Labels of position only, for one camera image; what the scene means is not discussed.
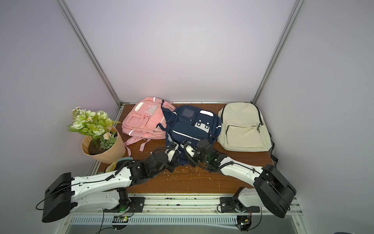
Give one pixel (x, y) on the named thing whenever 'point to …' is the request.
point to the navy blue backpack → (183, 123)
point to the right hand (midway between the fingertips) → (185, 147)
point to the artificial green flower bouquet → (97, 124)
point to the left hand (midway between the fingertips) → (180, 156)
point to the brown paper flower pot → (112, 155)
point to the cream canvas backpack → (242, 129)
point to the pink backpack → (142, 119)
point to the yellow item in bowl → (111, 167)
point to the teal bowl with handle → (124, 159)
